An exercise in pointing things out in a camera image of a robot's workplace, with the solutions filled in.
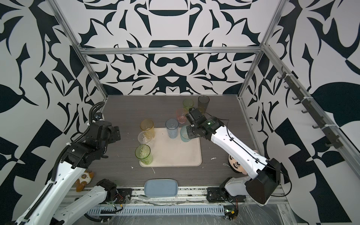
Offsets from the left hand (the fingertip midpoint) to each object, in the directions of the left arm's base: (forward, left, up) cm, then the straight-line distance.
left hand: (104, 128), depth 70 cm
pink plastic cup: (+24, -40, -24) cm, 52 cm away
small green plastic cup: (+35, -45, -23) cm, 62 cm away
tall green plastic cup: (-2, -15, -25) cm, 29 cm away
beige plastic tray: (-3, -30, -26) cm, 40 cm away
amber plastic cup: (+9, -18, -13) cm, 24 cm away
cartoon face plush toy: (-15, -67, -19) cm, 72 cm away
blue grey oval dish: (-23, -27, -23) cm, 42 cm away
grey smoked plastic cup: (+27, -55, -14) cm, 63 cm away
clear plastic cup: (+5, -16, -19) cm, 25 cm away
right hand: (+2, -44, -7) cm, 45 cm away
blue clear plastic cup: (+13, -33, -20) cm, 41 cm away
